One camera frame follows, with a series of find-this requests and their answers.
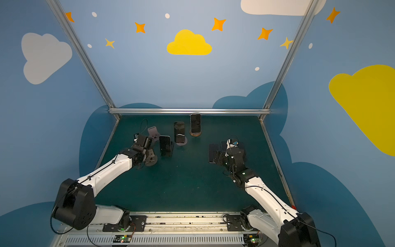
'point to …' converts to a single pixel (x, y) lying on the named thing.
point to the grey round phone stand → (151, 158)
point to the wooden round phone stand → (195, 134)
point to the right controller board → (251, 240)
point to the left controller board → (122, 238)
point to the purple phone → (213, 148)
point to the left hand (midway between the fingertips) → (150, 151)
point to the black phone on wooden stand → (195, 123)
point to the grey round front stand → (153, 134)
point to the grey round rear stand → (181, 144)
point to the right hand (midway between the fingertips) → (220, 151)
